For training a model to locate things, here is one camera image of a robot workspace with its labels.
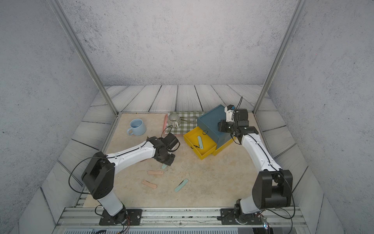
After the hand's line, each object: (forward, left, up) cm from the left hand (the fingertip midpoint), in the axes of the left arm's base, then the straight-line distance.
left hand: (171, 162), depth 86 cm
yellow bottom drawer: (+7, -29, 0) cm, 29 cm away
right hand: (+15, -28, +15) cm, 35 cm away
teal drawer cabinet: (+16, -22, +17) cm, 32 cm away
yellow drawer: (+9, -23, +3) cm, 25 cm away
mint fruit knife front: (-11, -6, -6) cm, 14 cm away
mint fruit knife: (+12, -18, +2) cm, 22 cm away
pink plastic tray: (+25, +7, -6) cm, 27 cm away
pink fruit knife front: (-10, +13, -7) cm, 17 cm away
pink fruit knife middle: (-3, +14, -7) cm, 16 cm away
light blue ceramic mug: (+26, +26, 0) cm, 37 cm away
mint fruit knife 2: (-3, +4, 0) cm, 5 cm away
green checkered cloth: (+37, -11, -5) cm, 39 cm away
